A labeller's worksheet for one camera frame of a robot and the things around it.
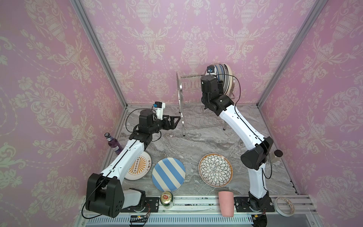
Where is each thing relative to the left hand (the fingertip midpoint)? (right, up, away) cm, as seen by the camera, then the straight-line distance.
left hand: (175, 117), depth 78 cm
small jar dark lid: (+60, -23, +5) cm, 64 cm away
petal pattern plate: (+24, -32, +8) cm, 40 cm away
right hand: (+23, +19, -2) cm, 30 cm away
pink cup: (+26, -41, -8) cm, 49 cm away
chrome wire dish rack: (+12, +3, +32) cm, 34 cm away
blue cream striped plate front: (-5, -34, +7) cm, 35 cm away
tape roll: (+58, -47, -4) cm, 74 cm away
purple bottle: (-37, -15, +5) cm, 40 cm away
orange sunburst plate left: (-22, -31, +9) cm, 40 cm away
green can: (-3, -39, -11) cm, 40 cm away
